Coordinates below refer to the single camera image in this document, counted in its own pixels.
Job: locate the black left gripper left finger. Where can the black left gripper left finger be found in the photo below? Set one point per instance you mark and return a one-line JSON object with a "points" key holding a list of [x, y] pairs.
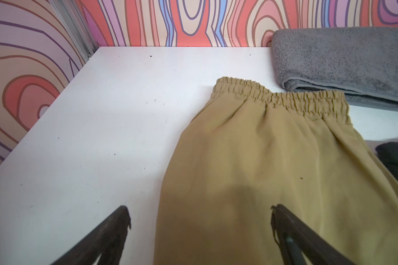
{"points": [[104, 244]]}

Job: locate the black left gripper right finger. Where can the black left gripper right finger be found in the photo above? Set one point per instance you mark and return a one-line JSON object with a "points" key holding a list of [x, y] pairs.
{"points": [[298, 243]]}

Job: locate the khaki shorts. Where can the khaki shorts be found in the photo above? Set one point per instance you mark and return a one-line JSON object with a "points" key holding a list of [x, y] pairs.
{"points": [[249, 149]]}

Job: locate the grey folded towel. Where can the grey folded towel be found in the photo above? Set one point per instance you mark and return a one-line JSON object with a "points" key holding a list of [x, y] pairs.
{"points": [[361, 62]]}

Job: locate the aluminium frame post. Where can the aluminium frame post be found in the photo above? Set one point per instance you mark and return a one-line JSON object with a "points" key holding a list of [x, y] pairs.
{"points": [[76, 25]]}

